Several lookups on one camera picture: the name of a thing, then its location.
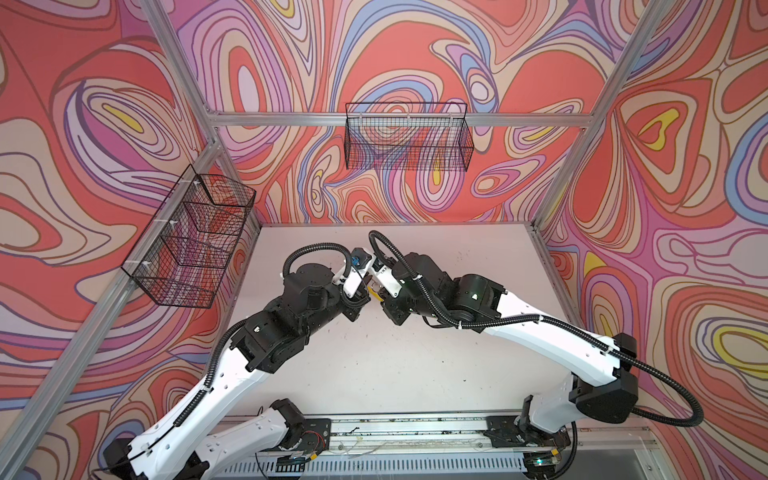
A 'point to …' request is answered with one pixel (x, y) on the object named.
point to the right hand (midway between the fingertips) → (387, 299)
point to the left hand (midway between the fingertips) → (372, 273)
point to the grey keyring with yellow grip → (374, 288)
